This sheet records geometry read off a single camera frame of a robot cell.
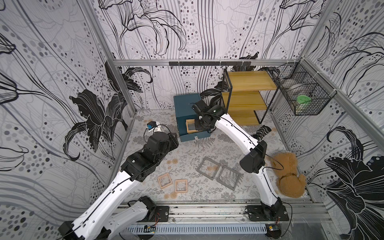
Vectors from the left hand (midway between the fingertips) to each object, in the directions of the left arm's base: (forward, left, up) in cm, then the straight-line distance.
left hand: (176, 139), depth 70 cm
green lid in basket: (+24, -65, +7) cm, 70 cm away
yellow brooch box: (+17, -6, -10) cm, 20 cm away
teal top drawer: (+8, -8, -9) cm, 15 cm away
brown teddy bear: (-13, -58, -16) cm, 62 cm away
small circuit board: (-33, +12, -30) cm, 46 cm away
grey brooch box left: (-3, -17, -26) cm, 31 cm away
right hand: (+17, -12, -10) cm, 23 cm away
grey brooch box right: (-8, -29, -26) cm, 40 cm away
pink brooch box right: (-13, -2, -27) cm, 30 cm away
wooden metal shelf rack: (+46, -41, -12) cm, 63 cm away
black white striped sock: (+23, -54, -23) cm, 63 cm away
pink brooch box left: (-11, +8, -27) cm, 30 cm away
